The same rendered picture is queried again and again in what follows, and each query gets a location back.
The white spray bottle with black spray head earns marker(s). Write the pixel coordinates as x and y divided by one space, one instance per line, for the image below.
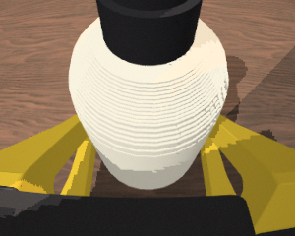
148 80

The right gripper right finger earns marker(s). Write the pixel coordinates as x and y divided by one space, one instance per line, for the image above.
267 168

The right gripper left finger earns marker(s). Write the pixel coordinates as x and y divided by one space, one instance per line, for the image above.
32 164

